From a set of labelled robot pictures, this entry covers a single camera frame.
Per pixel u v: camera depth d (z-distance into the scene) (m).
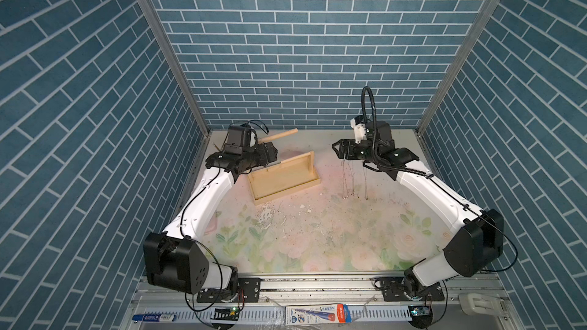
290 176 1.01
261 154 0.72
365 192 0.99
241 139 0.60
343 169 1.05
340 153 0.74
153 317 0.68
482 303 0.70
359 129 0.72
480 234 0.42
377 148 0.60
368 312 0.71
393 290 0.74
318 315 0.68
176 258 0.40
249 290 0.74
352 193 0.99
